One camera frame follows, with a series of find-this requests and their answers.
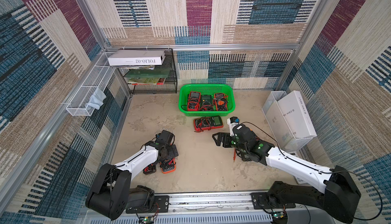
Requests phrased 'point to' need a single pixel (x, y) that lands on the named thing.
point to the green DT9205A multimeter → (206, 103)
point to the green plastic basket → (183, 94)
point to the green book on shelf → (147, 76)
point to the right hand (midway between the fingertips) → (218, 134)
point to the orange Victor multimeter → (168, 166)
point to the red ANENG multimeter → (207, 123)
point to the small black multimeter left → (150, 169)
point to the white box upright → (296, 116)
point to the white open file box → (275, 116)
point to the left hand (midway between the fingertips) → (169, 154)
